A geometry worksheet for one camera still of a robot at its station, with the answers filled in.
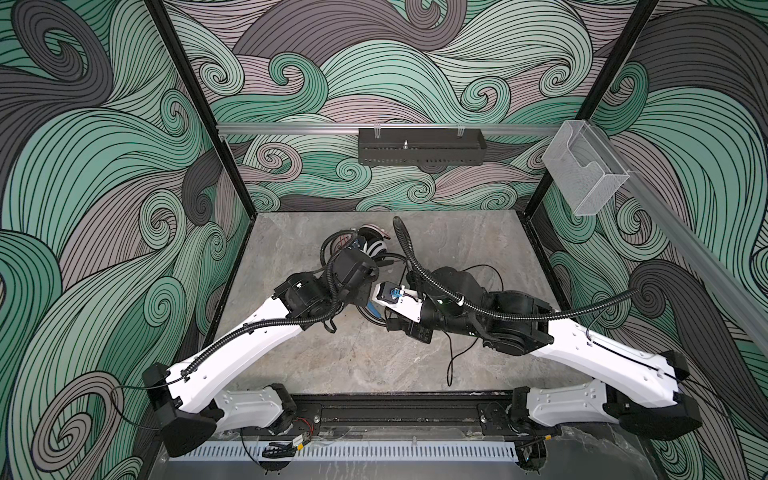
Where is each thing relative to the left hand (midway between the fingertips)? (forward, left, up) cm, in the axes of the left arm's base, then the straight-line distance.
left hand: (362, 277), depth 71 cm
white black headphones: (+25, -2, -15) cm, 29 cm away
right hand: (-10, -6, +6) cm, 13 cm away
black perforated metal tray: (+44, -17, +8) cm, 48 cm away
